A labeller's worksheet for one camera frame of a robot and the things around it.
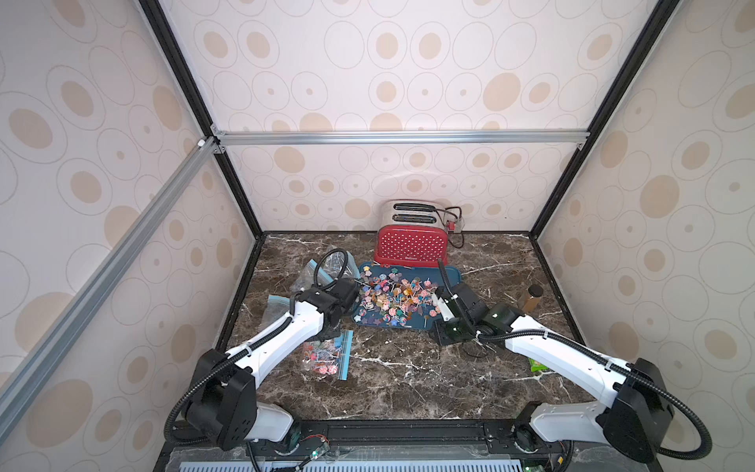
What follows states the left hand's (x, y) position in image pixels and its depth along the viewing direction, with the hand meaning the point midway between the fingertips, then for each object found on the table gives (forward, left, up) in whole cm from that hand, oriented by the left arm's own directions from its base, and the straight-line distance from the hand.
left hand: (328, 330), depth 83 cm
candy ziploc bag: (-5, 0, -8) cm, 9 cm away
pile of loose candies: (+15, -17, -7) cm, 24 cm away
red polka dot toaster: (+32, -25, +7) cm, 41 cm away
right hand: (0, -32, +1) cm, 32 cm away
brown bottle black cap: (+14, -63, 0) cm, 65 cm away
